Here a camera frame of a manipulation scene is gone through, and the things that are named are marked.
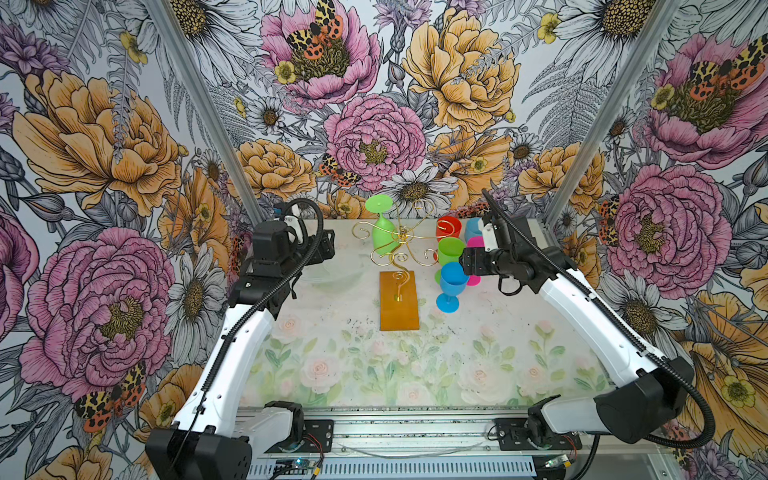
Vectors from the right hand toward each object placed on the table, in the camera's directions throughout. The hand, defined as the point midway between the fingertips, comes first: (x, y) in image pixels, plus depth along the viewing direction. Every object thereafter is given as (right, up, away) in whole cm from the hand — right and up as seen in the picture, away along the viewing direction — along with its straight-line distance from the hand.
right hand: (475, 267), depth 79 cm
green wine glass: (-4, +5, +13) cm, 14 cm away
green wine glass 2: (-24, +9, +6) cm, 26 cm away
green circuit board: (-43, -45, -8) cm, 63 cm away
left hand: (-39, +6, -4) cm, 40 cm away
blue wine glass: (-4, -4, +7) cm, 9 cm away
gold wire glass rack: (-14, +20, +45) cm, 51 cm away
